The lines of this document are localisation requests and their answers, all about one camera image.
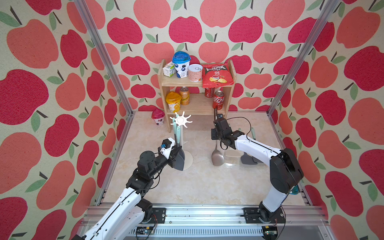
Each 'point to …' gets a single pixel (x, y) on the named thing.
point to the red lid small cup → (158, 115)
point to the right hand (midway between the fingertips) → (216, 132)
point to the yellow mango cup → (173, 98)
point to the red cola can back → (209, 92)
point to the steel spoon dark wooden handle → (217, 156)
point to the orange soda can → (185, 93)
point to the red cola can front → (218, 100)
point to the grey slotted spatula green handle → (253, 134)
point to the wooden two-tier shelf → (197, 102)
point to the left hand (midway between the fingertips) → (180, 149)
